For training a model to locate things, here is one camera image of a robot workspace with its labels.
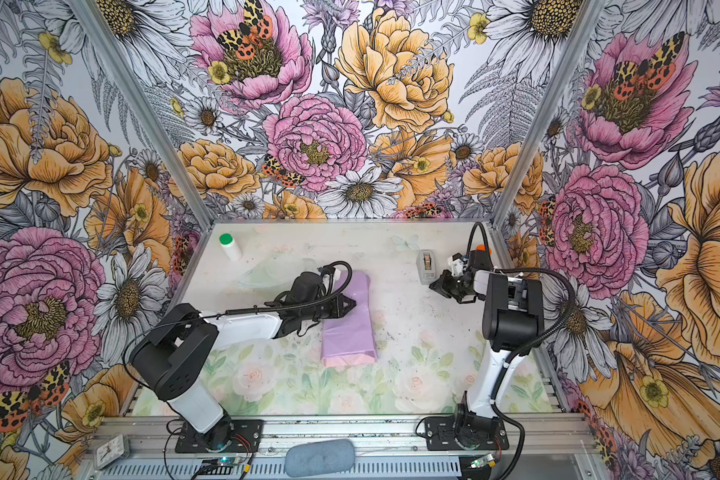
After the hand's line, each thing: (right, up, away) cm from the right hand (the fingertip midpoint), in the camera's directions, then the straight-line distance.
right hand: (432, 291), depth 99 cm
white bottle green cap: (-68, +14, +6) cm, 70 cm away
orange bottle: (+16, +14, 0) cm, 22 cm away
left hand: (-25, -5, -10) cm, 27 cm away
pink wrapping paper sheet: (-26, -11, -16) cm, 33 cm away
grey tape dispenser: (-1, +9, +6) cm, 11 cm away
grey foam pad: (-32, -33, -31) cm, 55 cm away
